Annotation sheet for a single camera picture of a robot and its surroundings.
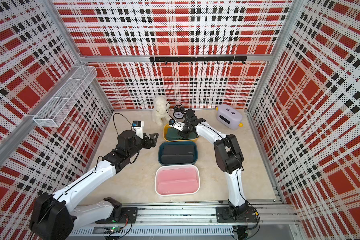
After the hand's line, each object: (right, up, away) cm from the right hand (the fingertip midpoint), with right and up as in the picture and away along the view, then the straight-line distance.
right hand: (182, 129), depth 97 cm
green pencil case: (-6, -3, -2) cm, 7 cm away
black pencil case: (-3, -18, -9) cm, 20 cm away
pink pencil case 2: (-1, -30, -19) cm, 36 cm away
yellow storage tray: (-12, +2, +6) cm, 13 cm away
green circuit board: (-32, -47, -28) cm, 63 cm away
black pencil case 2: (-3, -13, -3) cm, 14 cm away
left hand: (-15, -2, -15) cm, 22 cm away
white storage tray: (-3, -22, -11) cm, 25 cm away
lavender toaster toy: (+33, +9, +8) cm, 35 cm away
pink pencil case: (-8, -25, -13) cm, 30 cm away
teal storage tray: (+9, -16, -4) cm, 18 cm away
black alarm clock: (-4, +12, +14) cm, 19 cm away
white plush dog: (-15, +11, +3) cm, 19 cm away
